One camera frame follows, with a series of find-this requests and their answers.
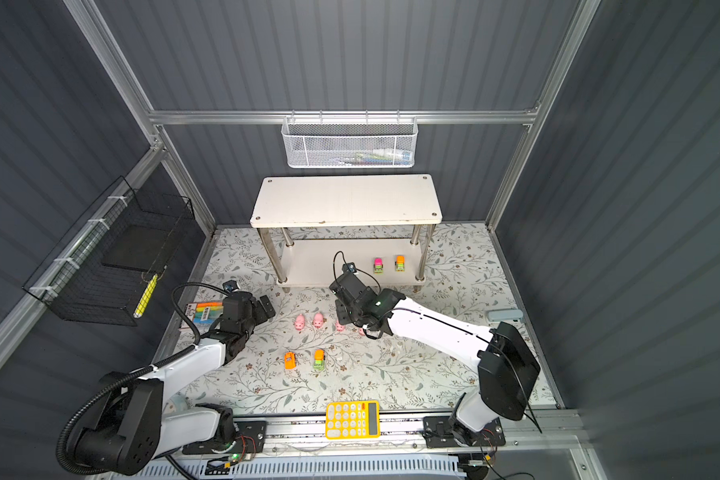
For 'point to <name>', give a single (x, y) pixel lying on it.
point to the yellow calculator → (352, 419)
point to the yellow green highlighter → (145, 297)
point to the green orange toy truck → (399, 263)
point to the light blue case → (504, 315)
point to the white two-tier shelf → (314, 225)
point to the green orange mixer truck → (318, 360)
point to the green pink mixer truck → (378, 266)
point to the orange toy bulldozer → (290, 361)
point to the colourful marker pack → (203, 314)
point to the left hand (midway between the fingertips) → (255, 304)
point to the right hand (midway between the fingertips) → (348, 307)
